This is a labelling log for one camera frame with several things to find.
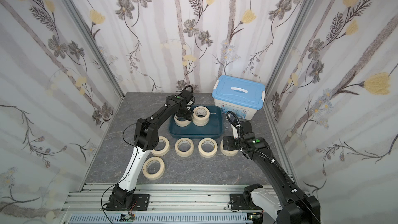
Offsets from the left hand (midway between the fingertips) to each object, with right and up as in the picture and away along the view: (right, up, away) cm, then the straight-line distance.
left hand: (190, 115), depth 102 cm
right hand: (+25, -12, -21) cm, 35 cm away
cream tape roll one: (-15, -21, -14) cm, 29 cm away
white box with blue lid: (+33, +12, -6) cm, 35 cm away
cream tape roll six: (-18, -31, -22) cm, 42 cm away
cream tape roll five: (+22, -21, -14) cm, 33 cm away
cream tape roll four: (+11, -20, -9) cm, 24 cm away
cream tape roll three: (-3, -19, -9) cm, 22 cm away
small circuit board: (-28, -46, -32) cm, 63 cm away
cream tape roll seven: (-6, -5, -2) cm, 8 cm away
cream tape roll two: (+7, -1, -1) cm, 7 cm away
